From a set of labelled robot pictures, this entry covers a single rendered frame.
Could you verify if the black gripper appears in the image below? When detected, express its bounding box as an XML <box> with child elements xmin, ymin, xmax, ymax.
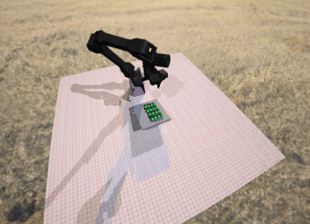
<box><xmin>131</xmin><ymin>65</ymin><xmax>168</xmax><ymax>93</ymax></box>

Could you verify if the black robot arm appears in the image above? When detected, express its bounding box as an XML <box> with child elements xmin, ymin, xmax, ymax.
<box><xmin>86</xmin><ymin>30</ymin><xmax>171</xmax><ymax>85</ymax></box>

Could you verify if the grey switch panel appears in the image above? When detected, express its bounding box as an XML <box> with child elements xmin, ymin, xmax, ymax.
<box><xmin>132</xmin><ymin>99</ymin><xmax>171</xmax><ymax>130</ymax></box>

